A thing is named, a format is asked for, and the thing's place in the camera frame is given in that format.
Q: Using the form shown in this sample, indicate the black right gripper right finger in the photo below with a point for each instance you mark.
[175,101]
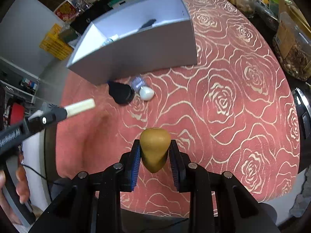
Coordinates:
[218,202]

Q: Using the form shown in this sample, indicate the white blue spray bottle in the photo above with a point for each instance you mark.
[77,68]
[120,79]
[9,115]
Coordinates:
[111,39]

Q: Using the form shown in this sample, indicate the grey open storage box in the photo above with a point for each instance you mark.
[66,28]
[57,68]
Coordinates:
[169,42]

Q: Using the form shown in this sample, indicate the black teardrop case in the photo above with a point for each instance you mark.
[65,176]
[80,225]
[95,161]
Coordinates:
[121,93]

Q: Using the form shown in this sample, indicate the white metal shelf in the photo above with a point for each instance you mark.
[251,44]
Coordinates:
[19,86]

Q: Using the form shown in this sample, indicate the black remote control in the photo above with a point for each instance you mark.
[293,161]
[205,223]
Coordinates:
[149,23]

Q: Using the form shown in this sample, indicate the yellow plastic crate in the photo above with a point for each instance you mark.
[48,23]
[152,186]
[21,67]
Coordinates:
[54,45]

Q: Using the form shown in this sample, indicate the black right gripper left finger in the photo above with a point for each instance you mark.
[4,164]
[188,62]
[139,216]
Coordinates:
[91,203]

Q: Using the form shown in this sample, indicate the cream rectangular eraser block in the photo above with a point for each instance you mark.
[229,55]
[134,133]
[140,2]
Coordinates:
[79,107]

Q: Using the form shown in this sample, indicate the yellow pear shaped toy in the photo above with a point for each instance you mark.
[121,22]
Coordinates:
[154,143]

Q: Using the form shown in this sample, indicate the person left hand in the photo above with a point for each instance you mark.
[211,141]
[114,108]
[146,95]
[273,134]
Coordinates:
[22,211]

